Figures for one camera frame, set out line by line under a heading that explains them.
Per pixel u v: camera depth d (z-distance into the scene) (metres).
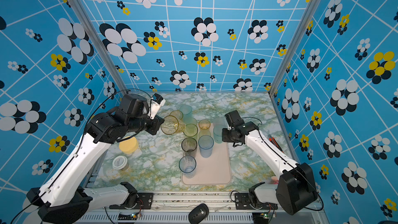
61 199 0.38
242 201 0.73
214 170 0.83
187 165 0.79
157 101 0.56
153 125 0.56
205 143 0.84
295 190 0.41
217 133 0.91
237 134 0.58
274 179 0.77
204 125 0.99
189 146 0.86
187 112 0.97
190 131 0.92
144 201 0.73
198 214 0.68
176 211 0.72
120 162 0.79
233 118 0.64
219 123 0.98
